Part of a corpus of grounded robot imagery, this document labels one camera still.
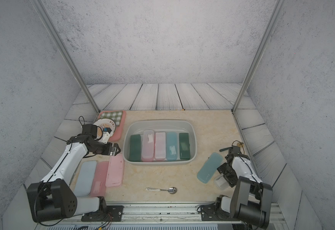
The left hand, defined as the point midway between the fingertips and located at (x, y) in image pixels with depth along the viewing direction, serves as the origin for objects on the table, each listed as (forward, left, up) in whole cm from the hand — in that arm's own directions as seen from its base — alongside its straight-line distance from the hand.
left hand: (114, 149), depth 84 cm
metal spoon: (-20, -33, -11) cm, 40 cm away
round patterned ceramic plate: (+28, +18, -9) cm, 35 cm away
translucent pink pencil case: (+7, -26, -10) cm, 29 cm away
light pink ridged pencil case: (-11, 0, -10) cm, 14 cm away
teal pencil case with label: (+7, -33, -10) cm, 35 cm away
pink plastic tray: (+21, +5, -13) cm, 25 cm away
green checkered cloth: (+37, +11, -11) cm, 40 cm away
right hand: (-13, -65, -10) cm, 67 cm away
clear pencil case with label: (+7, -18, -10) cm, 22 cm away
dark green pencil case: (+5, -10, -9) cm, 14 cm away
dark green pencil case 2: (+2, -42, -10) cm, 43 cm away
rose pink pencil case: (-16, +8, -11) cm, 21 cm away
